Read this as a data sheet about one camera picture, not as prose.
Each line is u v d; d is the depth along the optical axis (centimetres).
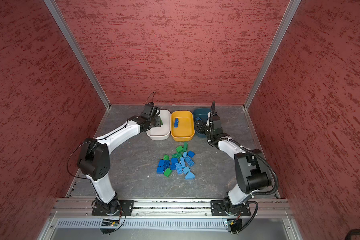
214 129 72
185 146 95
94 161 48
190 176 83
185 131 107
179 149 93
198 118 110
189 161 90
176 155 92
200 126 83
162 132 102
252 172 46
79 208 76
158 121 84
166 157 90
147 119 71
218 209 74
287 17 74
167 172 84
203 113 111
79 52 88
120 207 74
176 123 109
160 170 86
